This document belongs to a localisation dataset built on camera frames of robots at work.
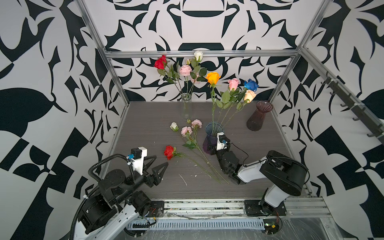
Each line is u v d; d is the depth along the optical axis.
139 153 0.51
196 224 0.71
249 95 0.66
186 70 0.85
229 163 0.65
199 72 0.88
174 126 1.02
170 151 0.89
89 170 0.38
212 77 0.74
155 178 0.53
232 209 0.76
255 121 1.07
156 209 0.74
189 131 0.99
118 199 0.47
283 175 0.46
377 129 0.50
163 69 0.81
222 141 0.70
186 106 1.04
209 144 0.76
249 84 0.69
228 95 0.73
